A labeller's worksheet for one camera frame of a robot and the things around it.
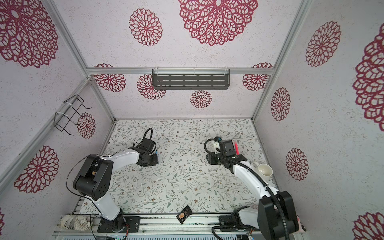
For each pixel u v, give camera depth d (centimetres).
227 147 65
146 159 80
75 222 72
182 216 74
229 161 60
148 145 78
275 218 40
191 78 92
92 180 47
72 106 79
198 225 75
